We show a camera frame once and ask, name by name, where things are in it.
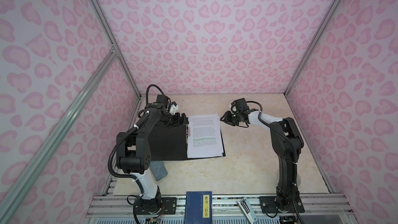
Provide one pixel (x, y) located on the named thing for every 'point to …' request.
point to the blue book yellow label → (198, 207)
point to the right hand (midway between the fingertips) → (223, 118)
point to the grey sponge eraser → (158, 169)
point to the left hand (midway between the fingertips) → (182, 121)
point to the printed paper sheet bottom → (204, 136)
